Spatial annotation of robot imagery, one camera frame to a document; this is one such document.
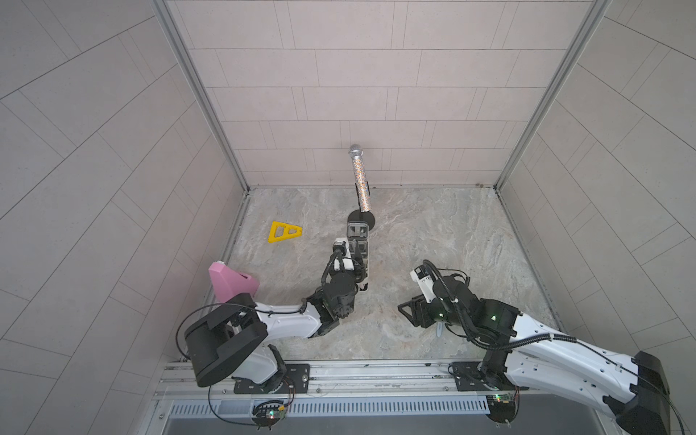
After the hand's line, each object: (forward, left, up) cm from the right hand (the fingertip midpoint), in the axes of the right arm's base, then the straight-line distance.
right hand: (405, 309), depth 74 cm
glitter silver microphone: (+44, +11, +21) cm, 50 cm away
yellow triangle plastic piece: (+35, +34, -7) cm, 49 cm away
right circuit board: (-22, -22, -12) cm, 34 cm away
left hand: (+18, +12, +8) cm, 23 cm away
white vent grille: (-20, +6, -10) cm, 23 cm away
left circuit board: (-20, +37, -6) cm, 42 cm away
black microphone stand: (+39, +12, -5) cm, 41 cm away
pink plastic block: (+9, +48, +5) cm, 49 cm away
